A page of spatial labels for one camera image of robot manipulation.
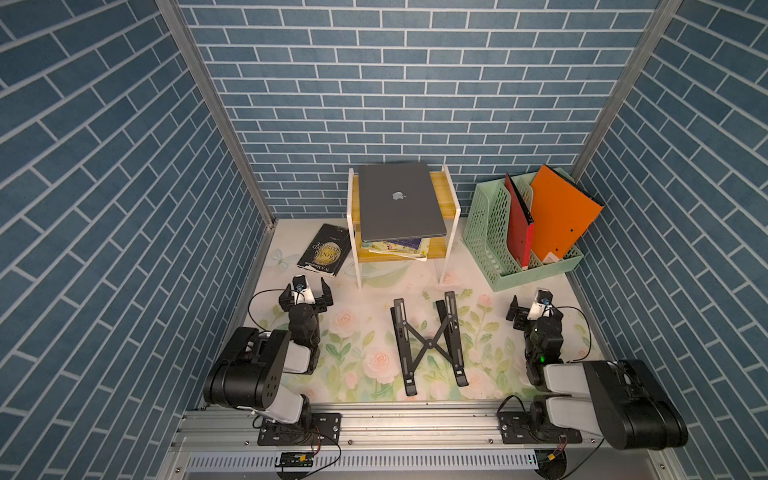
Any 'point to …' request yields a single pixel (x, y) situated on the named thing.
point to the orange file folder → (562, 213)
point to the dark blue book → (413, 243)
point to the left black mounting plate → (312, 429)
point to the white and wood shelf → (439, 247)
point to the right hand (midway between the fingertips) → (535, 300)
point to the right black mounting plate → (515, 428)
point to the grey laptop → (398, 202)
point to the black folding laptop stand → (413, 346)
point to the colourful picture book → (392, 247)
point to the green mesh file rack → (485, 236)
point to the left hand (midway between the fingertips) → (313, 280)
